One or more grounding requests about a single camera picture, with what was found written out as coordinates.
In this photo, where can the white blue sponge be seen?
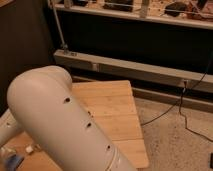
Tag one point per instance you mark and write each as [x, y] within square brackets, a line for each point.
[10, 160]

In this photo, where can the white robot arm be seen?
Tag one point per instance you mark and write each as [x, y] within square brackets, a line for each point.
[40, 103]

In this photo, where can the metal stand pole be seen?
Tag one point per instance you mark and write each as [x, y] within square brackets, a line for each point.
[64, 45]

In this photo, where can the white tube bottle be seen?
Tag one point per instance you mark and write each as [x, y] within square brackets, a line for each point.
[32, 148]

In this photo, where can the white shelf rail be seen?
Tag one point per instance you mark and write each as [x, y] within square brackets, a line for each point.
[132, 16]

